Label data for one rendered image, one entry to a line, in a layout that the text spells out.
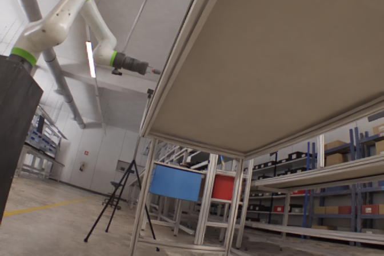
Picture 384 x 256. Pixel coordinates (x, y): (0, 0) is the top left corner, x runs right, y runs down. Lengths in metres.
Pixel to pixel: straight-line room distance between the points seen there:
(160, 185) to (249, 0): 2.37
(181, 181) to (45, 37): 2.26
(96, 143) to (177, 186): 10.15
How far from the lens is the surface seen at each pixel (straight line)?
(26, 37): 1.06
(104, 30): 1.39
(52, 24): 0.94
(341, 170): 2.01
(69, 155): 12.77
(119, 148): 12.54
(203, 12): 0.59
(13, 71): 0.91
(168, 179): 2.74
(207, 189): 2.78
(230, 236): 1.88
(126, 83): 6.93
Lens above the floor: 0.48
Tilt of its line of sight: 23 degrees up
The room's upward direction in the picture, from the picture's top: 11 degrees clockwise
